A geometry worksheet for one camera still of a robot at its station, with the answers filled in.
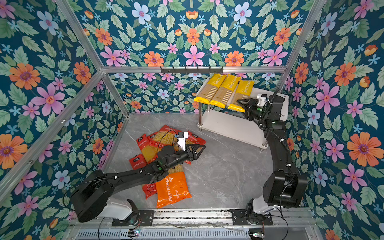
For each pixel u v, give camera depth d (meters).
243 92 0.80
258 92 0.85
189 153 0.67
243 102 0.71
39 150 0.57
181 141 0.69
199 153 0.70
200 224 0.72
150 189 0.80
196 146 0.69
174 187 0.80
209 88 0.82
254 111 0.67
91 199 0.42
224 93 0.80
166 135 1.01
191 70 0.91
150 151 0.96
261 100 0.71
